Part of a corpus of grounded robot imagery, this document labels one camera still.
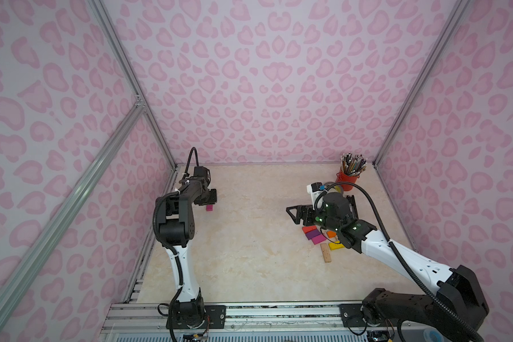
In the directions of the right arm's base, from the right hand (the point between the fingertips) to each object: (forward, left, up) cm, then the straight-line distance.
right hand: (292, 209), depth 79 cm
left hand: (+18, +35, -18) cm, 44 cm away
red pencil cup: (+27, -26, -13) cm, 39 cm away
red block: (+2, -8, -18) cm, 20 cm away
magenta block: (+11, +37, -17) cm, 42 cm away
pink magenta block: (-3, -12, -20) cm, 23 cm away
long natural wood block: (-8, -15, -20) cm, 26 cm away
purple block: (-1, -10, -18) cm, 21 cm away
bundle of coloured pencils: (+27, -29, -5) cm, 40 cm away
